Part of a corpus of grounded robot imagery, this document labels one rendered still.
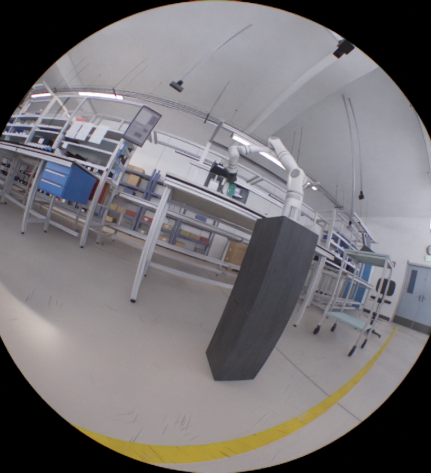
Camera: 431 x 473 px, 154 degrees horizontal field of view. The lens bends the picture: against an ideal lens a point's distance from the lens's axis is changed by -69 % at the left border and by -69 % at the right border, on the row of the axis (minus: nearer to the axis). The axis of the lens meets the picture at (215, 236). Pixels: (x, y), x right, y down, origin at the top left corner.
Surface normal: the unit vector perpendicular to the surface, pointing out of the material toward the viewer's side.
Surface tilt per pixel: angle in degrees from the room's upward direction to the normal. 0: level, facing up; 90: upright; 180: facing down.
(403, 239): 90
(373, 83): 180
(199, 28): 180
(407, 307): 90
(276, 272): 90
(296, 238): 90
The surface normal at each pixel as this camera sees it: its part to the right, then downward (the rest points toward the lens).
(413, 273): -0.90, -0.33
